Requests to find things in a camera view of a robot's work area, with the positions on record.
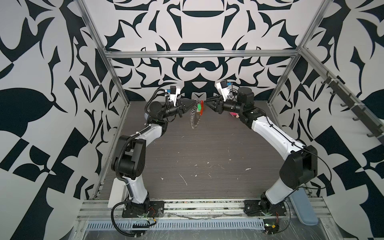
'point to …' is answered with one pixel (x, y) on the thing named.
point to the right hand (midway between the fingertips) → (206, 100)
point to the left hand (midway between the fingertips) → (197, 98)
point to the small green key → (199, 106)
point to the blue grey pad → (303, 207)
